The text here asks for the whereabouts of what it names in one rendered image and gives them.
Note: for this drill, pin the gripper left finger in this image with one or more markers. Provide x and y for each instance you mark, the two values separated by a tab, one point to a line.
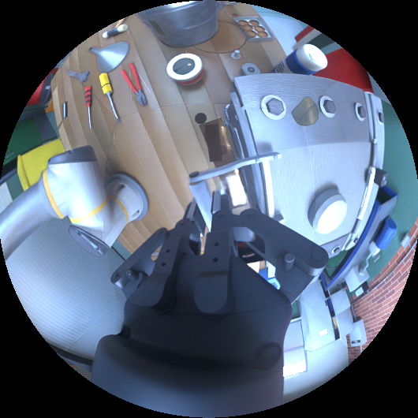
169	248

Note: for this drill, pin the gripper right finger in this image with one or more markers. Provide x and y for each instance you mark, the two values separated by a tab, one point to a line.
215	261

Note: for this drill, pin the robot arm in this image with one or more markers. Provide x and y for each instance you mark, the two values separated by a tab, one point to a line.
75	192

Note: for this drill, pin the grey metal meter body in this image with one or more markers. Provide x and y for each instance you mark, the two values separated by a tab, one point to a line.
310	156

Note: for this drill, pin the brass hexagonal stud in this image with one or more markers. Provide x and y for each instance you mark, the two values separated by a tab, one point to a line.
305	111

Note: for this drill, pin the brown rectangular plate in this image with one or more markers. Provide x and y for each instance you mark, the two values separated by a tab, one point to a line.
215	140

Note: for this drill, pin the white round knob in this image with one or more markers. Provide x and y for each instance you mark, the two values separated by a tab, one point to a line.
329	212

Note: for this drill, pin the white stand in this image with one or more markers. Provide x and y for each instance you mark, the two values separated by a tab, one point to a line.
326	320

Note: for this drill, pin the yellow box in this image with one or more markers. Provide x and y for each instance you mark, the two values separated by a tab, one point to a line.
39	163

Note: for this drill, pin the red-black striped screwdriver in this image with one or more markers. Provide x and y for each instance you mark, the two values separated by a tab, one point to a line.
88	96

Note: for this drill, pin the blue cylinder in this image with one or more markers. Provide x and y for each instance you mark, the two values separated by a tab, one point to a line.
386	232

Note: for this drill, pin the white and red spool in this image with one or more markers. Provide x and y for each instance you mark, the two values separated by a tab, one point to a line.
196	73

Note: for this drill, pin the grey round washer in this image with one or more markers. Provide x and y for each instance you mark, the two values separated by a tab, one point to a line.
250	69

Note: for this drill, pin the grey metal funnel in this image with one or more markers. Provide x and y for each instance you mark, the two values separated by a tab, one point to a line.
111	55

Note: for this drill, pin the small grey knob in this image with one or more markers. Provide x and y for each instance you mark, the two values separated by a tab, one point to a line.
235	54

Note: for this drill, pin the blue and white can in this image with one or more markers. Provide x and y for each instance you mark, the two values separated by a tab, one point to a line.
303	60

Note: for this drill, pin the grey metal bucket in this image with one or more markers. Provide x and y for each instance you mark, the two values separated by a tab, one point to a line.
186	23

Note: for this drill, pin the red box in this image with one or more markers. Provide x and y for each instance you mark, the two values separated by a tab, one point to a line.
346	70

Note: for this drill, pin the grey tray of brown discs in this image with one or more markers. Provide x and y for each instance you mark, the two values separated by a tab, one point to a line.
253	27

